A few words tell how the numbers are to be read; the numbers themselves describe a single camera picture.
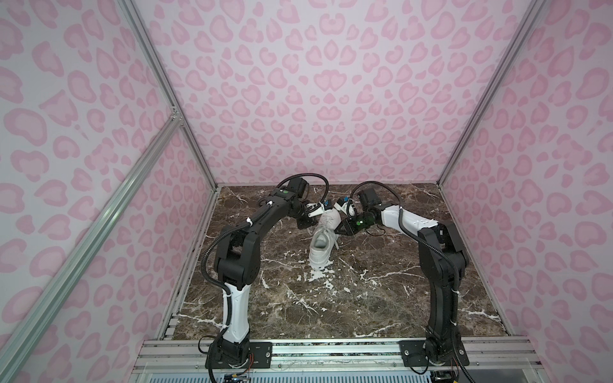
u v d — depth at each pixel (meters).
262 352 0.73
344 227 0.88
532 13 0.69
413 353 0.74
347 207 0.86
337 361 0.72
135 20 0.69
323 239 0.92
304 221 0.85
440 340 0.63
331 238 0.92
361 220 0.84
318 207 0.81
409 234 0.55
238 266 0.53
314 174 0.75
